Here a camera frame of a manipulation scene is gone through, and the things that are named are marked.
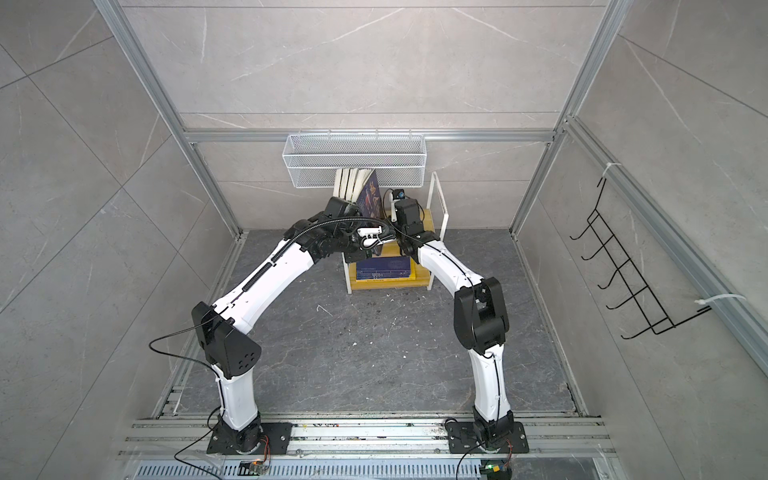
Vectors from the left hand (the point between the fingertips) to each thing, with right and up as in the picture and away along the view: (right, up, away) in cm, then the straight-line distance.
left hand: (368, 230), depth 81 cm
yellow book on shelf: (+14, -13, +19) cm, 27 cm away
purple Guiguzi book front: (0, +8, -1) cm, 8 cm away
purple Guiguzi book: (+3, +10, +5) cm, 11 cm away
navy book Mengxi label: (+4, -11, +16) cm, 20 cm away
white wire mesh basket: (-21, +26, +20) cm, 39 cm away
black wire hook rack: (+61, -20, -21) cm, 68 cm away
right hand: (+5, +6, +14) cm, 16 cm away
